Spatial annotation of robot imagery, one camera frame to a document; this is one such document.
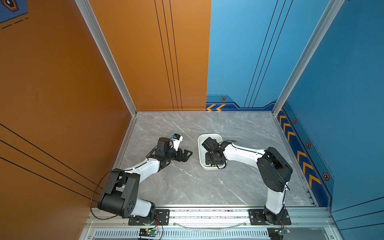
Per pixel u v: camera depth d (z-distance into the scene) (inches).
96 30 30.1
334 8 27.5
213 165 35.1
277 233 27.7
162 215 29.2
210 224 28.6
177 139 31.8
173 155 30.6
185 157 31.6
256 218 28.5
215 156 26.5
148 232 27.7
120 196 16.9
